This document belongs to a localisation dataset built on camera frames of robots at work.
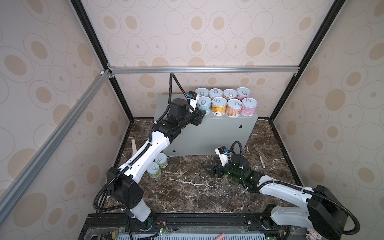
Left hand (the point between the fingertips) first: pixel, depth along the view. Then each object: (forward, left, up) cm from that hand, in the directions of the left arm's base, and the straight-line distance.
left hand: (206, 108), depth 71 cm
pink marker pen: (-49, -7, -36) cm, 61 cm away
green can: (-11, +25, -33) cm, 43 cm away
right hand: (-17, -2, -24) cm, 30 cm away
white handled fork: (-10, -38, -38) cm, 54 cm away
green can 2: (-17, +30, -33) cm, 48 cm away
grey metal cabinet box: (-1, -7, -19) cm, 21 cm away
